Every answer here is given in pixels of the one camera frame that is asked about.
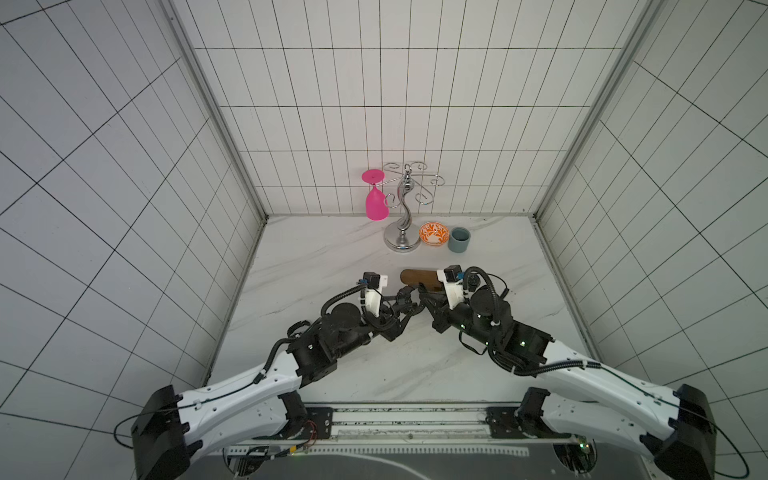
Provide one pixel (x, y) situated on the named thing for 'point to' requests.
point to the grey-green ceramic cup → (459, 239)
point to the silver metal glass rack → (397, 236)
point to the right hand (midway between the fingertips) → (421, 288)
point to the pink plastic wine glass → (377, 208)
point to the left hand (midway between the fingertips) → (405, 307)
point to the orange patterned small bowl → (434, 234)
